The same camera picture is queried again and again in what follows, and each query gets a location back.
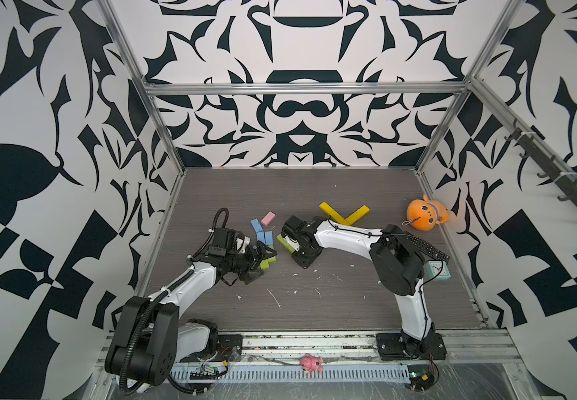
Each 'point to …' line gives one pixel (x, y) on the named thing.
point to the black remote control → (427, 248)
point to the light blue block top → (258, 228)
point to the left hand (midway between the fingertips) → (268, 257)
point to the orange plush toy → (423, 215)
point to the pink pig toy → (310, 363)
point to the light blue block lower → (265, 237)
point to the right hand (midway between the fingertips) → (302, 256)
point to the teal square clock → (434, 267)
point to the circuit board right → (421, 377)
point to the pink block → (268, 218)
